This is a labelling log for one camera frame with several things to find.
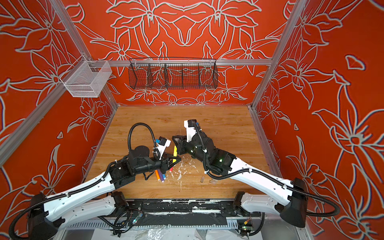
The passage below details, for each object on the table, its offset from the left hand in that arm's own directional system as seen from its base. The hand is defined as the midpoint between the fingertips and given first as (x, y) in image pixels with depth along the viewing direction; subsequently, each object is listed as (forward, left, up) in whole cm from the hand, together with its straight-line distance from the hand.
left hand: (180, 158), depth 66 cm
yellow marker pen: (+1, +2, +2) cm, 3 cm away
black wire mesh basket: (+59, +11, +7) cm, 60 cm away
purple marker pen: (-1, +12, -23) cm, 26 cm away
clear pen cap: (-1, -12, -23) cm, 26 cm away
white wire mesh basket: (+46, +64, +9) cm, 79 cm away
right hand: (+5, +5, +8) cm, 10 cm away
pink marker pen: (-5, +3, 0) cm, 6 cm away
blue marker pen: (-1, +10, -23) cm, 25 cm away
